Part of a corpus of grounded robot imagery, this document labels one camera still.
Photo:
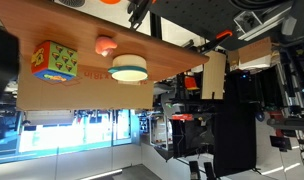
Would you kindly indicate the orange round object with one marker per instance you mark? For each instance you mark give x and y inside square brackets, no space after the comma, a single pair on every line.
[109,1]

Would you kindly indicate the brown cardboard box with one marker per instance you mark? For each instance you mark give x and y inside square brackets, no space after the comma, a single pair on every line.
[255,50]

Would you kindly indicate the brown cardboard sheet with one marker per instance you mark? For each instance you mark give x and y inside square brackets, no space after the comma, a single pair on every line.
[92,96]

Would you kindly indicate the black perforated breadboard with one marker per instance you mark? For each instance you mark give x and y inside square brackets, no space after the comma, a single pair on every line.
[198,13]

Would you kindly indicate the small red object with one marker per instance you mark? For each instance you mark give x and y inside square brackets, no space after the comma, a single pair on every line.
[191,83]

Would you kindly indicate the colourful patterned cube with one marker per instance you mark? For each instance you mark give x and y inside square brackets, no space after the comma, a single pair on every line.
[55,61]

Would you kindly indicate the large glass window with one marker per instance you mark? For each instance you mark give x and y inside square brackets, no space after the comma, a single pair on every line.
[75,133]

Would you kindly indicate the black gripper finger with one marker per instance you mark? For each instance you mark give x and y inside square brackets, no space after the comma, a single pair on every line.
[194,170]
[209,170]

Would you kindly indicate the black round mesh object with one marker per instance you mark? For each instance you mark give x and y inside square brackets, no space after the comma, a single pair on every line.
[72,2]

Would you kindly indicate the small black monitor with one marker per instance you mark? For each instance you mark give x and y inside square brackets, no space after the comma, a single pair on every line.
[280,143]

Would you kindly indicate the red label bar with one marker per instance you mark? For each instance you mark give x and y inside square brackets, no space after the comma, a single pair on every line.
[182,117]

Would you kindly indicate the cream bowl teal rim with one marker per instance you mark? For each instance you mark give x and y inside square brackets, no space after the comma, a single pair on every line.
[128,66]

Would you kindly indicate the aluminium extrusion rail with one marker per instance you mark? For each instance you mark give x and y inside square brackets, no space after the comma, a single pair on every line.
[255,23]

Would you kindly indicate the orange black bar clamp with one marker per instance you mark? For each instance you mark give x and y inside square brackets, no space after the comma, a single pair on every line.
[138,13]
[222,34]

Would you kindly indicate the black equipment rack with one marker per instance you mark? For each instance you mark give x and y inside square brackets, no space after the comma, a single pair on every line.
[192,136]

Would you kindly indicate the pink plush toy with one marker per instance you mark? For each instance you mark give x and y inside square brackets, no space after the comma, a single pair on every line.
[104,45]

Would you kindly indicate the black blurry foreground object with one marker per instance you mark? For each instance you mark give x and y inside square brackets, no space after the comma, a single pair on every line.
[3,63]

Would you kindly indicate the light wood panel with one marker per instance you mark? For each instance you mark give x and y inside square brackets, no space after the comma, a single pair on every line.
[213,75]

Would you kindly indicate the silver metal tripod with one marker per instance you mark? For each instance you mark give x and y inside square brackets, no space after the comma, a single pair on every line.
[303,156]

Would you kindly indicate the white block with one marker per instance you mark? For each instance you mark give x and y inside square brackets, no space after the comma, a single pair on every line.
[255,63]

